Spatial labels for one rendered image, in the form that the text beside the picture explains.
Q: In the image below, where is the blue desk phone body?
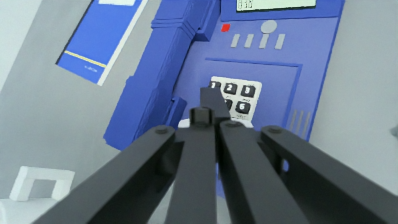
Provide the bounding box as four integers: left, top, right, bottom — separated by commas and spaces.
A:
165, 0, 345, 142

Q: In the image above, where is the blue telephone handset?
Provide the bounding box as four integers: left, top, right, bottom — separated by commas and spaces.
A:
103, 0, 213, 151

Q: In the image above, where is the blue notebook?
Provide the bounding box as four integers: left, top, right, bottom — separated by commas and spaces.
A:
55, 0, 148, 86

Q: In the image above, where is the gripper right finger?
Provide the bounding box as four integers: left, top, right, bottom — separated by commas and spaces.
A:
210, 87, 398, 224

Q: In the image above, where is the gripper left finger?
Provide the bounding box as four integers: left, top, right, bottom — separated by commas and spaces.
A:
30, 87, 217, 224

